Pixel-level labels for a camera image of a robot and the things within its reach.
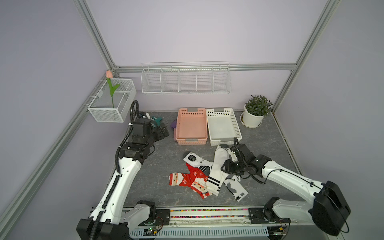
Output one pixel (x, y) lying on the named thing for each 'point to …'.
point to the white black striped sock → (222, 155)
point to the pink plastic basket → (191, 126)
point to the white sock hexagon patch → (194, 159)
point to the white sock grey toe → (224, 145)
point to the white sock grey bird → (232, 181)
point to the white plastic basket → (222, 126)
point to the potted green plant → (257, 107)
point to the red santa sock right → (198, 184)
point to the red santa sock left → (180, 179)
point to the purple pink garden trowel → (173, 125)
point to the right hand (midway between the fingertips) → (222, 168)
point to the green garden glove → (157, 120)
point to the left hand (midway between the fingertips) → (160, 129)
